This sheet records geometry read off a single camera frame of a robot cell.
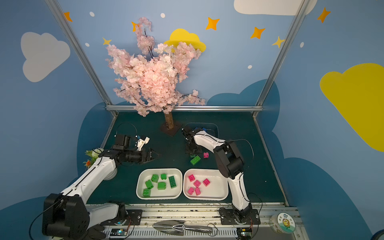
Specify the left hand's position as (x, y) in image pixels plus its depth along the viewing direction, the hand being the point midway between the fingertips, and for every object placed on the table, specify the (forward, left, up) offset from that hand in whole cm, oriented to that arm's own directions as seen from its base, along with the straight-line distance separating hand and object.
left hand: (156, 156), depth 80 cm
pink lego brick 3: (-10, -23, -13) cm, 28 cm away
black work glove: (-34, +25, -14) cm, 44 cm away
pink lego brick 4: (-9, -28, -13) cm, 32 cm away
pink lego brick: (+9, -29, -13) cm, 33 cm away
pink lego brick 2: (-7, -19, -13) cm, 24 cm away
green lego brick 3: (-16, +5, -11) cm, 20 cm away
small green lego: (-6, -3, -13) cm, 15 cm away
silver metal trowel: (-31, -13, -16) cm, 37 cm away
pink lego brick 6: (-14, -23, -13) cm, 30 cm away
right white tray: (-12, -34, -16) cm, 40 cm away
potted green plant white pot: (0, +35, 0) cm, 35 cm away
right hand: (+11, -20, -13) cm, 26 cm away
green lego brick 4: (-11, -2, -14) cm, 18 cm away
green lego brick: (-11, +5, -12) cm, 17 cm away
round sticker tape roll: (-29, -61, -6) cm, 68 cm away
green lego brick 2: (-8, +2, -12) cm, 14 cm away
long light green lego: (+5, -22, -14) cm, 26 cm away
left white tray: (-6, +7, -11) cm, 14 cm away
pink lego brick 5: (-14, -19, -13) cm, 27 cm away
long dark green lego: (-10, -8, -13) cm, 18 cm away
